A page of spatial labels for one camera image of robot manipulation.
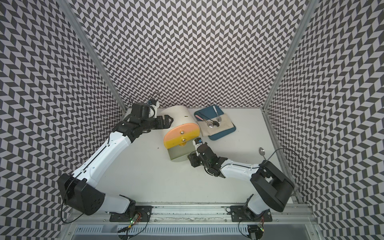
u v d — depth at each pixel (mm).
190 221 721
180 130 804
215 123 1089
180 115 845
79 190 386
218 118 1116
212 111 1167
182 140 847
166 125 705
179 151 884
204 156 652
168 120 707
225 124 1083
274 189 433
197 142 763
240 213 726
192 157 768
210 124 1083
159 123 688
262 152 935
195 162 753
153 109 619
